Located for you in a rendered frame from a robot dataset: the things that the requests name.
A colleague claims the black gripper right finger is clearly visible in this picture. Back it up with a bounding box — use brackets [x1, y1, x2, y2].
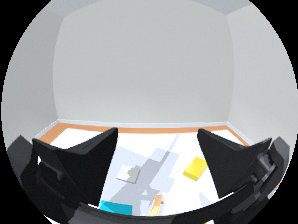
[197, 128, 271, 198]

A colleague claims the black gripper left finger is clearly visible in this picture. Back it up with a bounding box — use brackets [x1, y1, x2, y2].
[32, 128, 118, 206]

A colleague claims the yellow flat block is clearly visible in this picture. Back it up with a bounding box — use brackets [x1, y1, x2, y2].
[184, 156, 208, 181]

